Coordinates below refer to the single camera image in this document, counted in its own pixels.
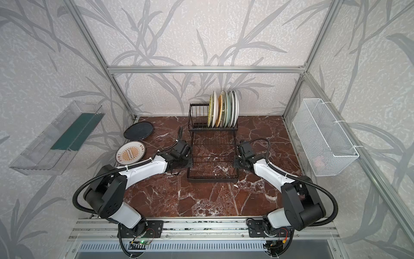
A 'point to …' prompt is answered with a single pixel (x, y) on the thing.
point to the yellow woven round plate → (209, 111)
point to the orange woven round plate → (219, 111)
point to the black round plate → (138, 130)
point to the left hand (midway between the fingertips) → (192, 161)
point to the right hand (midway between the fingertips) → (236, 159)
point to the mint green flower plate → (228, 109)
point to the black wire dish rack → (214, 149)
